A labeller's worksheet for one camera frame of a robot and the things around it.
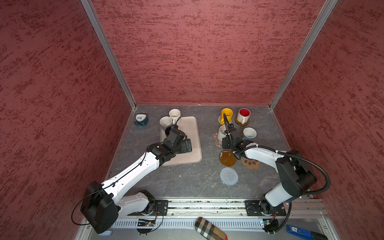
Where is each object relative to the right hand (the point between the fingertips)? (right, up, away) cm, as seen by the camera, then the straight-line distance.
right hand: (225, 142), depth 94 cm
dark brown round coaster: (+14, +12, +14) cm, 23 cm away
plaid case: (-13, -35, -28) cm, 47 cm away
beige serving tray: (-24, +10, +14) cm, 30 cm away
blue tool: (+31, -37, -28) cm, 56 cm away
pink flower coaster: (-4, -1, +3) cm, 5 cm away
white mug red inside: (+16, +18, +13) cm, 27 cm away
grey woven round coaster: (+1, -18, -9) cm, 20 cm away
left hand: (-26, -1, -13) cm, 29 cm away
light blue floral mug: (+16, +5, +3) cm, 18 cm away
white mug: (-40, +13, +6) cm, 43 cm away
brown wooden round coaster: (+1, -10, -2) cm, 10 cm away
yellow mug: (+5, +20, +13) cm, 24 cm away
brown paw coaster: (+15, -13, -4) cm, 20 cm away
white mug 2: (-35, +19, +13) cm, 42 cm away
